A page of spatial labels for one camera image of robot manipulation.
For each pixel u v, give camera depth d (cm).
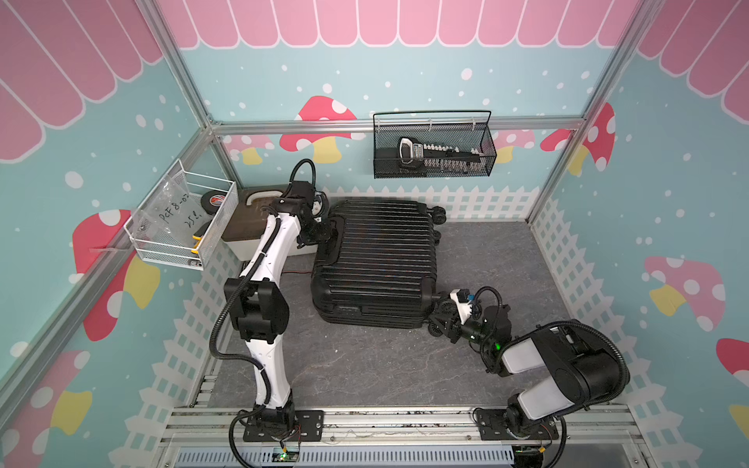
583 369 45
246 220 90
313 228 77
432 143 92
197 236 64
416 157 87
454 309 78
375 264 83
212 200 80
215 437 73
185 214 70
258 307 52
